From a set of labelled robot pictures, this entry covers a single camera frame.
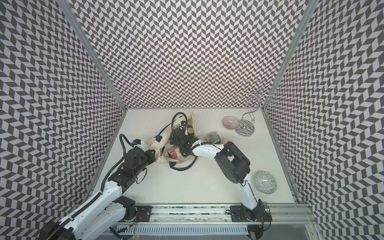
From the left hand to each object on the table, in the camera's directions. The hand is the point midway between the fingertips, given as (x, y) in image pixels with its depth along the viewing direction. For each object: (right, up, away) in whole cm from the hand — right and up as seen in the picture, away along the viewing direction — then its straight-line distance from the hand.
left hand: (156, 152), depth 83 cm
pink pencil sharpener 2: (+9, -1, +4) cm, 10 cm away
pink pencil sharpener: (+40, +5, +11) cm, 42 cm away
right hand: (+12, +7, +11) cm, 18 cm away
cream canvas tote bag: (+3, +5, -1) cm, 6 cm away
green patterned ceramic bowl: (+61, -17, -1) cm, 64 cm away
